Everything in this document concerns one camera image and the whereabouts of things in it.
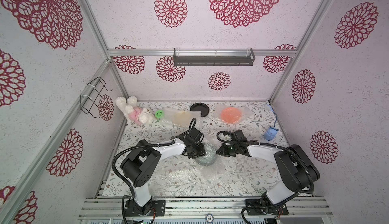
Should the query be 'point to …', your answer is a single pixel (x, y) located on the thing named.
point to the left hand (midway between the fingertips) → (204, 154)
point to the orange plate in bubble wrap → (230, 114)
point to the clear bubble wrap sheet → (228, 176)
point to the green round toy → (159, 114)
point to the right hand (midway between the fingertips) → (216, 150)
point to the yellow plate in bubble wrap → (180, 117)
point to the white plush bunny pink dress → (134, 113)
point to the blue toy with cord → (271, 132)
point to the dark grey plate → (200, 107)
